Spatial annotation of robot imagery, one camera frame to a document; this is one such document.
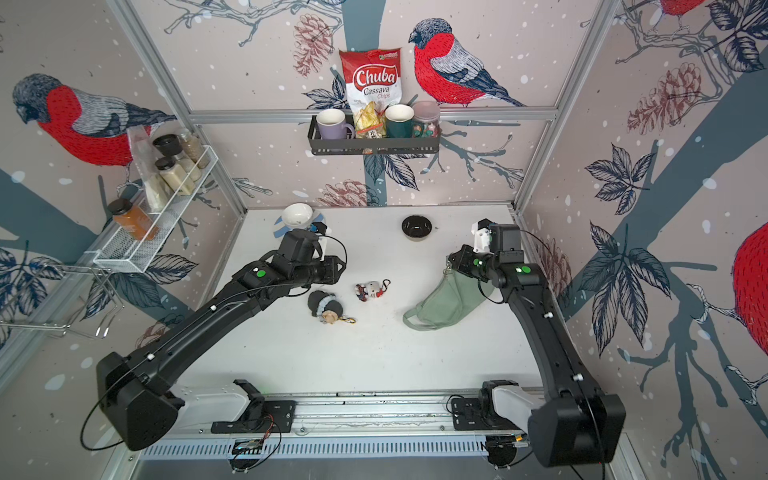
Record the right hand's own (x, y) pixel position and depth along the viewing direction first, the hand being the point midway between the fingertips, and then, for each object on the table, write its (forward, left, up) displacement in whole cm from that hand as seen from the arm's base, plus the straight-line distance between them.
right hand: (449, 253), depth 78 cm
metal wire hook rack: (-24, +75, +5) cm, 79 cm away
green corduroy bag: (-8, -1, -12) cm, 15 cm away
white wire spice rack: (-9, +77, +9) cm, 79 cm away
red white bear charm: (-1, +22, -19) cm, 30 cm away
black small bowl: (+27, +8, -20) cm, 34 cm away
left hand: (-3, +27, +1) cm, 27 cm away
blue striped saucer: (+26, +60, -22) cm, 69 cm away
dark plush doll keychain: (-8, +35, -17) cm, 40 cm away
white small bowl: (+30, +54, -18) cm, 65 cm away
